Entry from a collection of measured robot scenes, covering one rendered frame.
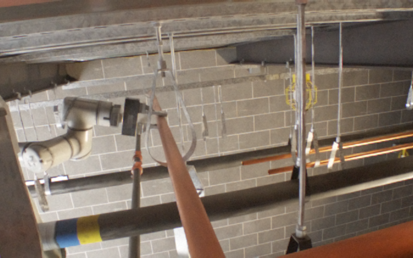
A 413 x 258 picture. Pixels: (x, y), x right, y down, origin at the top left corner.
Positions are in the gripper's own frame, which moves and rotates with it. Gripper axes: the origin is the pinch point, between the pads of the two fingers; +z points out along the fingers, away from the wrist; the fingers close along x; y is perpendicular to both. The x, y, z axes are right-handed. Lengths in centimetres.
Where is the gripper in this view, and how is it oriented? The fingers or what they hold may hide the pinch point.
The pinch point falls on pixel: (160, 120)
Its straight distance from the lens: 99.4
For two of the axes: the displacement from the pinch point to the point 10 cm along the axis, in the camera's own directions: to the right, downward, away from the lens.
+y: -1.8, -2.3, 9.6
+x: -1.6, 9.7, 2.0
